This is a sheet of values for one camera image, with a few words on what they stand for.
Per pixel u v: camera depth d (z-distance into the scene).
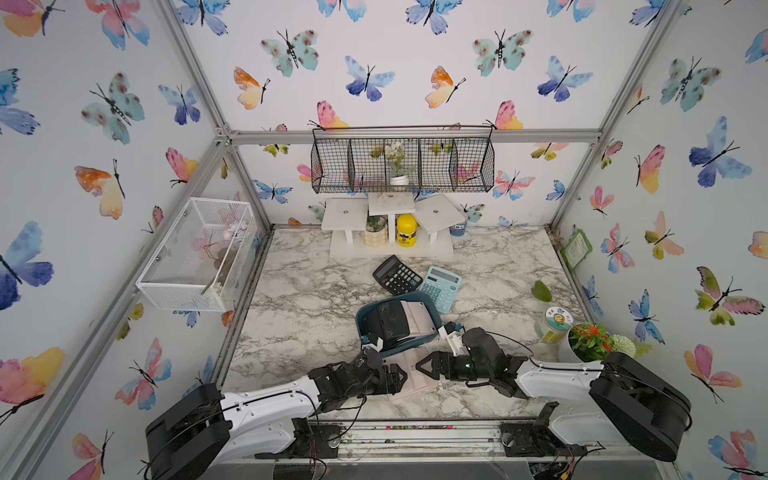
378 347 0.78
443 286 1.01
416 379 0.80
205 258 0.73
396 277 1.04
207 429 0.42
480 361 0.68
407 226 1.05
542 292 1.00
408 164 0.99
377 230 1.10
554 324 0.86
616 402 0.43
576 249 1.10
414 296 0.98
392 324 0.85
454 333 0.79
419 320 0.93
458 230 1.16
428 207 1.10
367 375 0.65
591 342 0.71
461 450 0.73
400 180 0.92
